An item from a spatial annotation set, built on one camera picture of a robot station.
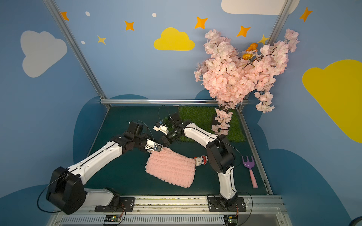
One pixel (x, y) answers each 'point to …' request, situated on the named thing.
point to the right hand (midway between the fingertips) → (160, 143)
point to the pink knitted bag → (172, 166)
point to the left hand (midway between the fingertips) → (154, 136)
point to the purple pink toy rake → (250, 164)
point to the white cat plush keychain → (202, 160)
